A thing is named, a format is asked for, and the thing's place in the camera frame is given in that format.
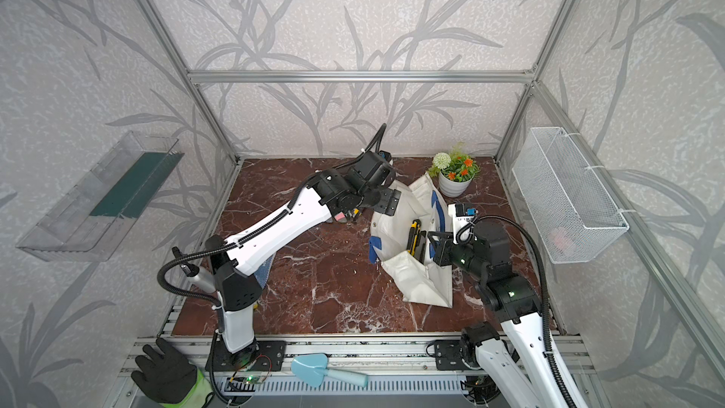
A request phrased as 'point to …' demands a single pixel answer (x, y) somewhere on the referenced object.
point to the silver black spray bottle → (202, 280)
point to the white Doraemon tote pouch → (414, 280)
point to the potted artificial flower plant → (455, 171)
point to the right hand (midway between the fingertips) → (428, 232)
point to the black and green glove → (168, 379)
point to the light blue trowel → (312, 367)
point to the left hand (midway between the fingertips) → (386, 196)
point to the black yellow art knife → (414, 229)
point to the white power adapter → (463, 222)
